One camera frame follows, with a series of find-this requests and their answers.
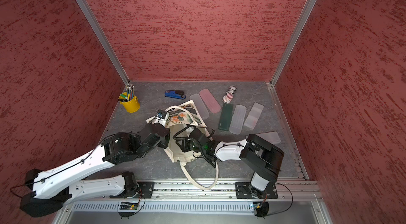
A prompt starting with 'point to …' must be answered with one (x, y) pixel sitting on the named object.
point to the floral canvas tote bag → (180, 121)
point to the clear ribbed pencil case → (239, 114)
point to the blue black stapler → (175, 94)
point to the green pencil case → (225, 117)
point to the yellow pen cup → (129, 102)
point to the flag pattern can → (227, 98)
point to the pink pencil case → (211, 103)
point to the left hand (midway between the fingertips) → (166, 133)
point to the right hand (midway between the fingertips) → (177, 145)
